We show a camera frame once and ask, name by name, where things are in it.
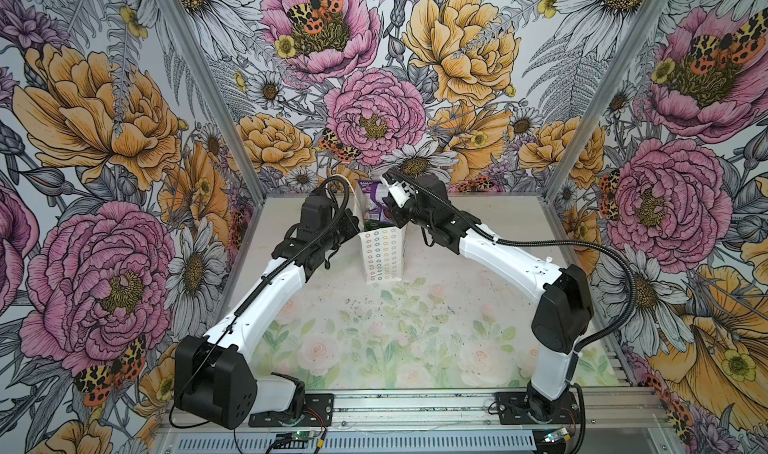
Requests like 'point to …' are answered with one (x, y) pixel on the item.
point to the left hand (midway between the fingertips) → (360, 227)
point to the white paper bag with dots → (383, 248)
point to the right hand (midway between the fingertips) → (389, 203)
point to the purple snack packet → (374, 207)
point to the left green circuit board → (304, 435)
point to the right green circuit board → (552, 437)
